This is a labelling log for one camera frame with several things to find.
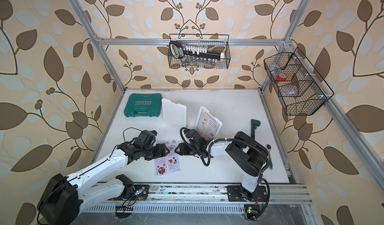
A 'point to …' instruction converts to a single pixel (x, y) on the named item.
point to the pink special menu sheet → (169, 164)
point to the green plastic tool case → (144, 105)
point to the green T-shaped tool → (254, 124)
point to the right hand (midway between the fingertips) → (177, 151)
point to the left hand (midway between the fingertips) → (164, 151)
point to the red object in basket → (281, 77)
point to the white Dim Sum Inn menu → (207, 127)
